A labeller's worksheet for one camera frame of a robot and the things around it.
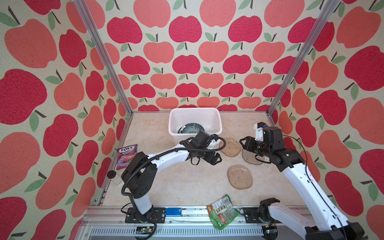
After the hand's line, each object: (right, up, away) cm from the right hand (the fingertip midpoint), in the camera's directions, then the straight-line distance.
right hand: (245, 140), depth 76 cm
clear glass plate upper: (0, -8, +25) cm, 27 cm away
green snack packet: (-12, -37, -1) cm, 39 cm away
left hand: (-13, -11, +7) cm, 18 cm away
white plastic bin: (-15, +13, +28) cm, 34 cm away
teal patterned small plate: (-28, +6, +32) cm, 43 cm away
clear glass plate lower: (+1, -23, +12) cm, 26 cm away
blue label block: (-38, -38, +2) cm, 53 cm away
